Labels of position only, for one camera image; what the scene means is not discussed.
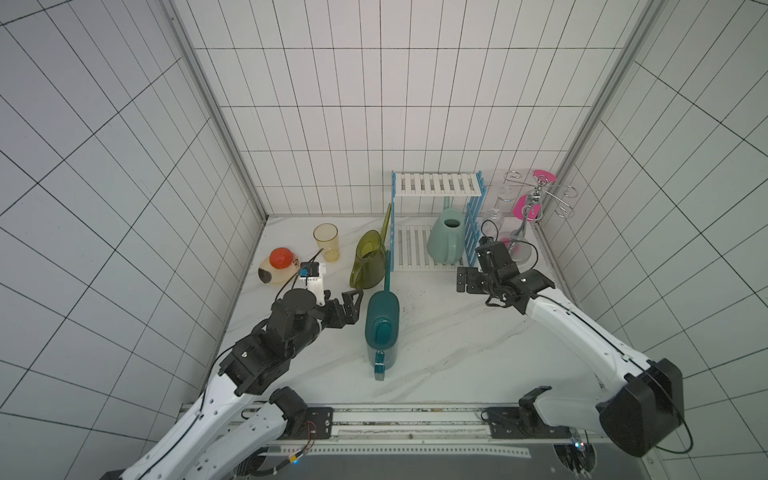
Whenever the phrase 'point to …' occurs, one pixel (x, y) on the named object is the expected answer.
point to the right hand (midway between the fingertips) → (461, 276)
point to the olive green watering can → (368, 268)
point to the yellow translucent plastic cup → (327, 236)
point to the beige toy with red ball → (279, 267)
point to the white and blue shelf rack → (409, 243)
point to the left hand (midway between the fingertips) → (342, 299)
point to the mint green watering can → (446, 239)
